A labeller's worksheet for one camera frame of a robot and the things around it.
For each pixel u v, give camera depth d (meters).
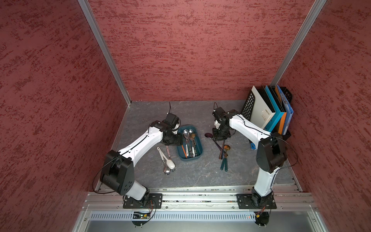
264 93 0.84
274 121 0.81
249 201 0.74
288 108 0.79
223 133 0.76
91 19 0.75
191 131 1.00
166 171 0.85
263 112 0.81
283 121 0.81
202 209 0.73
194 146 0.94
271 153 0.50
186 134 0.98
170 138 0.70
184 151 0.92
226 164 0.87
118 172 0.43
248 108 0.98
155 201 0.75
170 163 0.85
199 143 0.93
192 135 1.00
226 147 0.95
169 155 0.90
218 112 0.74
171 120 0.68
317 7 0.71
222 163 0.87
